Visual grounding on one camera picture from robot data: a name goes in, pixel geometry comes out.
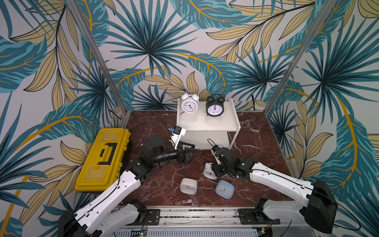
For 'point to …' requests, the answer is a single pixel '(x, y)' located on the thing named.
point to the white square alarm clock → (188, 185)
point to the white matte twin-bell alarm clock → (208, 172)
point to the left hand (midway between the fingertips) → (197, 152)
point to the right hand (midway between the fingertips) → (214, 166)
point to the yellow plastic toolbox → (102, 167)
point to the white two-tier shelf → (206, 132)
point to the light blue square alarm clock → (225, 189)
